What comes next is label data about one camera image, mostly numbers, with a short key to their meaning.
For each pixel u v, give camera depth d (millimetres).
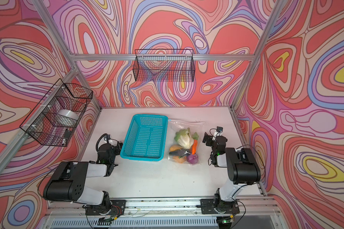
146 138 1013
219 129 822
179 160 842
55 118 691
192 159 820
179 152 837
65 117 694
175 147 898
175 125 976
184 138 865
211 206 733
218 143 724
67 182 447
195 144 878
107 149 723
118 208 720
